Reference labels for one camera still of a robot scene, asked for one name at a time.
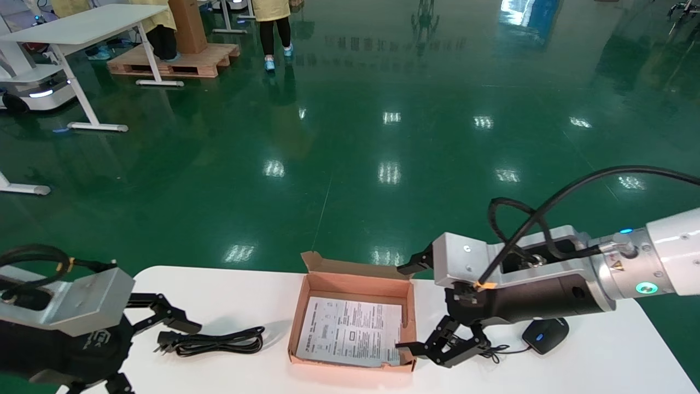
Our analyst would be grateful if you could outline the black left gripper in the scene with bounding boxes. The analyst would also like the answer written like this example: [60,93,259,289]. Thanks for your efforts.
[0,293,202,394]

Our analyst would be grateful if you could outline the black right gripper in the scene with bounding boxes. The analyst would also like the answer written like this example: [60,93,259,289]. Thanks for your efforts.
[395,244,616,368]

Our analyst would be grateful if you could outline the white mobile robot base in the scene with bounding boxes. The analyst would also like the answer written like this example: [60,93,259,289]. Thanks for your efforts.
[0,41,77,114]

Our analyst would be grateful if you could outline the brown cardboard storage box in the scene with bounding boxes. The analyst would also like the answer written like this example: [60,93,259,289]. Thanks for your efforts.
[288,251,422,374]

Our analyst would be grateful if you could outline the white printed instruction sheet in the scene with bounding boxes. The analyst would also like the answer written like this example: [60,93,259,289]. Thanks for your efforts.
[297,296,404,368]

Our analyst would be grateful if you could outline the black computer mouse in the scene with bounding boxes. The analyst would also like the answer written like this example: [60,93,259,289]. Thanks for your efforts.
[522,317,570,355]

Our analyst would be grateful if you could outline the white desk foot bar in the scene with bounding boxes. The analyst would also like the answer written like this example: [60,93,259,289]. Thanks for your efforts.
[0,172,51,196]

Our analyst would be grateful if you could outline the wooden pallet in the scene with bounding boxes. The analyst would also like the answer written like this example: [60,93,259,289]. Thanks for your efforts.
[107,43,240,78]

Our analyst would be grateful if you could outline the person in yellow gown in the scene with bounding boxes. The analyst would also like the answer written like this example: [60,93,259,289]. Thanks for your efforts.
[50,0,112,61]
[129,0,182,62]

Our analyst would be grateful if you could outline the tall brown cardboard carton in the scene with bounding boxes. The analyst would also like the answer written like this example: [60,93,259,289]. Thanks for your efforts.
[168,0,208,54]

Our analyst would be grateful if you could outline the large white desk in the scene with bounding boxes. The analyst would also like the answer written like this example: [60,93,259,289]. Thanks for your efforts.
[0,4,185,132]

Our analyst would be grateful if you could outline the person with black leggings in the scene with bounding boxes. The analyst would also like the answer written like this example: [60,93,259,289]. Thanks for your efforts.
[252,0,294,72]

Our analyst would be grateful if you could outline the distant white desk legs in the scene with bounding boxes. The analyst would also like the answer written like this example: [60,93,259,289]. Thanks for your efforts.
[212,0,258,34]

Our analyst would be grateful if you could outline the distant metal stand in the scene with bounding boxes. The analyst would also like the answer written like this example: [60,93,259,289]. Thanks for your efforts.
[667,0,700,24]

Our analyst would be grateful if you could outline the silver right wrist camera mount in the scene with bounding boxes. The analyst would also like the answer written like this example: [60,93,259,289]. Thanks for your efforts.
[432,225,592,291]

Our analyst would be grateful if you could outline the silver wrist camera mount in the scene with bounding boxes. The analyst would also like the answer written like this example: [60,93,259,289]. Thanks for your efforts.
[0,266,136,337]
[432,225,592,291]

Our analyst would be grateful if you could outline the black coiled power cable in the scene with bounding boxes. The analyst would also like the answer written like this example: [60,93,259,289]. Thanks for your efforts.
[155,327,266,357]

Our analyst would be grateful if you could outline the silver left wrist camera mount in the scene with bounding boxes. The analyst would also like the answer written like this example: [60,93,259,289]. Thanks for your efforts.
[0,266,136,337]

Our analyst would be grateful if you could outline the thin black mouse cable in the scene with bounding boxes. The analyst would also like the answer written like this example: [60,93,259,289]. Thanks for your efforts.
[481,342,530,364]

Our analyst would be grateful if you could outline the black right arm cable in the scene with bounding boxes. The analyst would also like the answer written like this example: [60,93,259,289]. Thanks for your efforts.
[487,166,700,288]

